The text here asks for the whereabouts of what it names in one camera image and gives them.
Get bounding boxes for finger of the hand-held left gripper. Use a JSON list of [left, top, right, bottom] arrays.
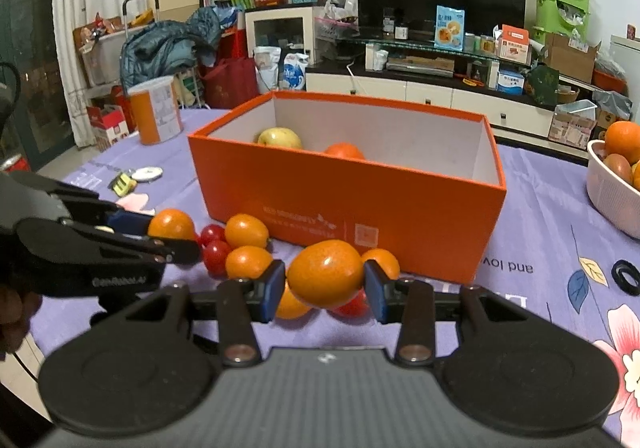
[[15, 219, 202, 265], [10, 172, 157, 235]]

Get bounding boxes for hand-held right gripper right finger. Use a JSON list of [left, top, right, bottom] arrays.
[[363, 259, 538, 368]]

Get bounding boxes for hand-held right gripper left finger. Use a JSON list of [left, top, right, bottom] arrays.
[[107, 259, 288, 368]]

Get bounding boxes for small orange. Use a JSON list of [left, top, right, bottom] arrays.
[[275, 280, 313, 320], [286, 239, 366, 309], [224, 213, 271, 249], [148, 209, 197, 243], [361, 248, 401, 281]]

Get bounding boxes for red cherry tomato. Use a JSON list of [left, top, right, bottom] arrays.
[[331, 290, 371, 319], [202, 240, 232, 277], [199, 224, 227, 246]]

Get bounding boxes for red cherry tomatoes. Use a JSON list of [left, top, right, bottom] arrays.
[[225, 246, 274, 279]]

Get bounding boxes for orange cardboard box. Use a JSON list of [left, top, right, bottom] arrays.
[[187, 90, 507, 285]]

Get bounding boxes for yellow pear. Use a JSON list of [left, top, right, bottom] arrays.
[[257, 127, 303, 149]]

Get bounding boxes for person's left hand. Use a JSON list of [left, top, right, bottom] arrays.
[[0, 285, 43, 356]]

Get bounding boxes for yellow tape measure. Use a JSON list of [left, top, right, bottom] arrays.
[[109, 174, 138, 196]]

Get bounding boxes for orange and white canister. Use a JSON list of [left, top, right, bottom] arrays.
[[127, 76, 183, 146]]

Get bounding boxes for red bag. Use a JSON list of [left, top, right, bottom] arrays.
[[200, 56, 260, 109]]

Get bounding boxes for purple floral tablecloth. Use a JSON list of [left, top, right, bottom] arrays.
[[30, 108, 640, 439]]

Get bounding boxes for blue puffer jacket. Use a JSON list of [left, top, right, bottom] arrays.
[[120, 8, 223, 91]]

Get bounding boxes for white curtain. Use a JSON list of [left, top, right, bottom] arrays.
[[52, 0, 151, 149]]

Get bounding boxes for white television stand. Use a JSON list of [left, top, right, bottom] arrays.
[[305, 40, 591, 139]]

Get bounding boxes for white and blue sack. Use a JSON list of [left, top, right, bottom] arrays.
[[282, 52, 310, 91]]

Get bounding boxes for white glass-door cabinet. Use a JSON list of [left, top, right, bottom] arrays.
[[244, 6, 318, 66]]

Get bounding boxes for white colander bowl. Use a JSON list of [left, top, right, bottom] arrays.
[[586, 139, 640, 241]]

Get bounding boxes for blue and white box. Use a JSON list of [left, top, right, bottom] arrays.
[[497, 69, 526, 94]]

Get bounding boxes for dark green bag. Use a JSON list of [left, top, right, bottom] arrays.
[[525, 65, 560, 107]]

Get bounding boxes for brown round fruit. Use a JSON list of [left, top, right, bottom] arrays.
[[602, 154, 634, 187]]

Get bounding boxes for blue snack bag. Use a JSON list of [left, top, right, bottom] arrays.
[[434, 5, 466, 51]]

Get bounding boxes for orange and white carton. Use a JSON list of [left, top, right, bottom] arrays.
[[497, 24, 533, 66]]

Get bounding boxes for brown cardboard box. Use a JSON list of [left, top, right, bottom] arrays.
[[545, 32, 601, 83]]

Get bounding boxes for green plastic rack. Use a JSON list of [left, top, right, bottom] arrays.
[[534, 0, 592, 46]]

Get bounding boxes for white chest freezer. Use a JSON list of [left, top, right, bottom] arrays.
[[610, 35, 640, 93]]

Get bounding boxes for black hair tie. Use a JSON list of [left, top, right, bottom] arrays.
[[611, 259, 640, 297]]

